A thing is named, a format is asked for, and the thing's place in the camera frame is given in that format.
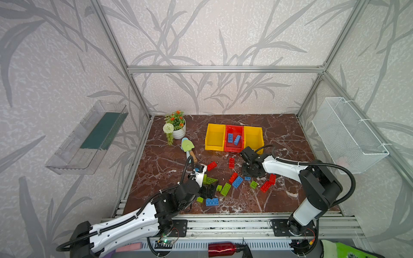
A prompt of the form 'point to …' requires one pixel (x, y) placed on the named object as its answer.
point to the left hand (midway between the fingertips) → (213, 175)
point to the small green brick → (253, 184)
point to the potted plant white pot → (175, 127)
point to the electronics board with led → (163, 244)
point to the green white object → (332, 249)
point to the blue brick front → (209, 202)
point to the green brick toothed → (219, 187)
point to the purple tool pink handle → (134, 246)
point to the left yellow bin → (215, 137)
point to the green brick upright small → (205, 179)
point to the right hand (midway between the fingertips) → (244, 167)
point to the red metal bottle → (223, 249)
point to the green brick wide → (209, 180)
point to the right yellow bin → (253, 137)
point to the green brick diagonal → (226, 189)
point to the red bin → (234, 140)
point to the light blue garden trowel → (187, 152)
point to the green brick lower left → (200, 199)
